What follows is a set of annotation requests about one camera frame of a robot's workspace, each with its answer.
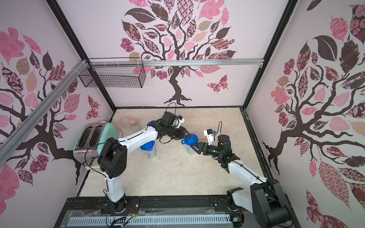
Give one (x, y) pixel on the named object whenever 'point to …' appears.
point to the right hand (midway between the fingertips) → (193, 145)
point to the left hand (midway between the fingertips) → (188, 138)
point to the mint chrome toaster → (90, 139)
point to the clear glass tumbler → (124, 122)
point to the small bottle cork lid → (132, 122)
